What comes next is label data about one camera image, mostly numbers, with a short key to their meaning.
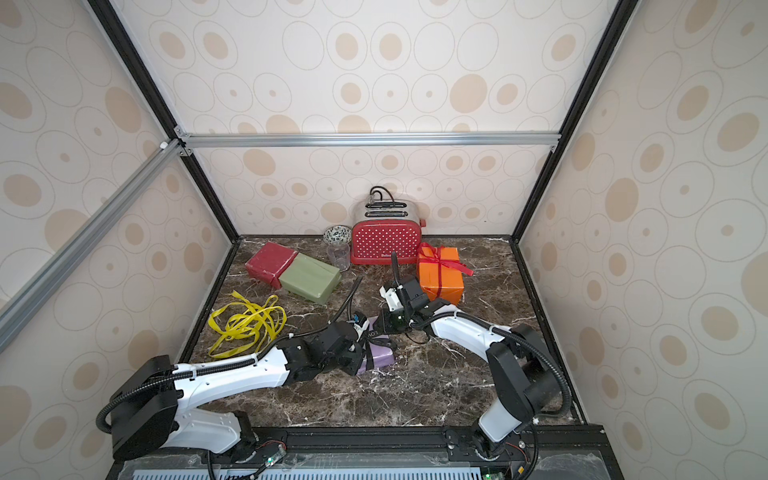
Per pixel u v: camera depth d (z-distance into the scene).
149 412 0.41
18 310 0.51
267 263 1.03
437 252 1.01
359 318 0.73
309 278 1.00
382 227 1.00
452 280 0.95
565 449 0.75
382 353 0.82
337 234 1.17
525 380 0.45
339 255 1.09
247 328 0.92
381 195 1.09
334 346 0.62
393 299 0.81
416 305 0.68
